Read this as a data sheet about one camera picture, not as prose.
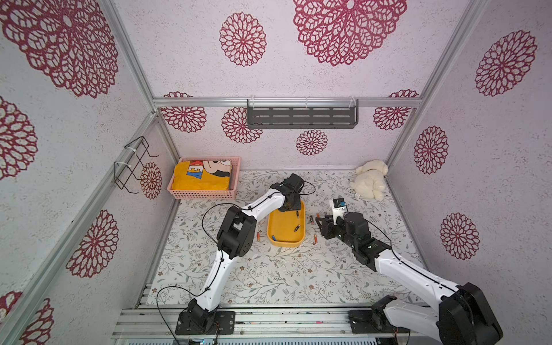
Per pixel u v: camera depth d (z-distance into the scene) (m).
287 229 0.97
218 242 0.62
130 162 0.76
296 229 0.97
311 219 1.03
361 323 0.72
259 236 0.95
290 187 0.81
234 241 0.60
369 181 1.03
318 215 1.03
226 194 1.05
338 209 0.72
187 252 0.92
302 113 0.93
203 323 0.64
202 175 1.10
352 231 0.64
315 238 0.95
